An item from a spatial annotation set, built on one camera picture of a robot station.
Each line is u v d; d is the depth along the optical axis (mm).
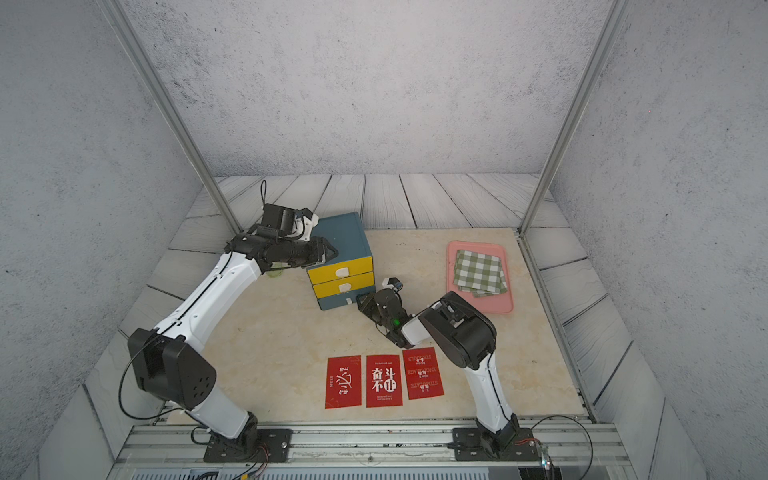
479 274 1056
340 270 840
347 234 921
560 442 742
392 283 916
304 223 681
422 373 848
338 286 895
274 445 727
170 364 429
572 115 878
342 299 950
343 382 831
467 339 542
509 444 632
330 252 779
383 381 832
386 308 769
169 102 852
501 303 991
